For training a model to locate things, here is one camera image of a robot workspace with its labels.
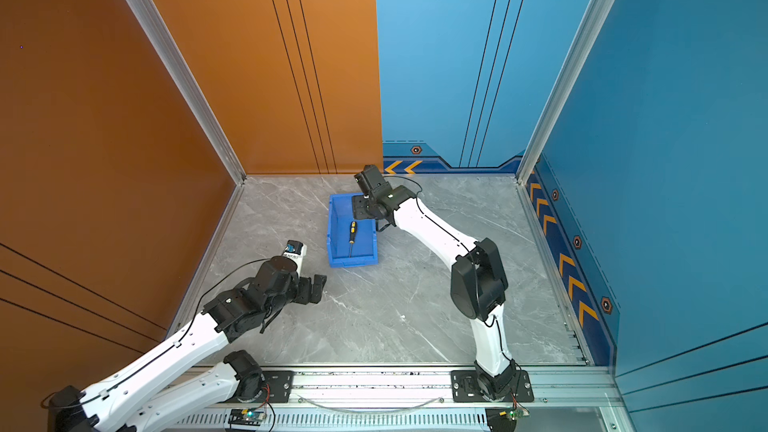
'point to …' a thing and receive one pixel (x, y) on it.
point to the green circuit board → (243, 416)
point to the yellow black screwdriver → (353, 231)
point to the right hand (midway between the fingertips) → (361, 206)
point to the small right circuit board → (514, 413)
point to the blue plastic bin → (364, 246)
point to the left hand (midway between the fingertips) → (312, 273)
